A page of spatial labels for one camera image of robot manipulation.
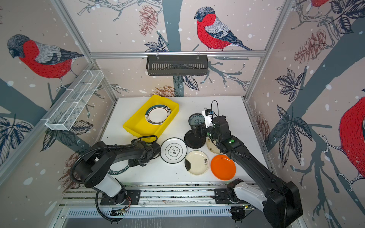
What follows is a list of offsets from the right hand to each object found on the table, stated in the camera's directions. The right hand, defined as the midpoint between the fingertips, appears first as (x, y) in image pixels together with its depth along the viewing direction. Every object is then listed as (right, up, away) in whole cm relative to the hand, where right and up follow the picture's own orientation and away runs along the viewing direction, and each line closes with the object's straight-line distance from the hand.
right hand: (197, 123), depth 78 cm
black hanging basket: (-13, +42, +28) cm, 53 cm away
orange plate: (+16, -27, +3) cm, 31 cm away
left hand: (-37, -23, +9) cm, 44 cm away
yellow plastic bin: (-41, -4, +23) cm, 47 cm away
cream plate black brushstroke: (+1, -25, +8) cm, 27 cm away
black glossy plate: (-2, -14, +14) cm, 20 cm away
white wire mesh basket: (-69, +10, -2) cm, 70 cm away
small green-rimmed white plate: (-29, +4, +29) cm, 41 cm away
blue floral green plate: (+2, 0, +29) cm, 29 cm away
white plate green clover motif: (-14, -19, +12) cm, 26 cm away
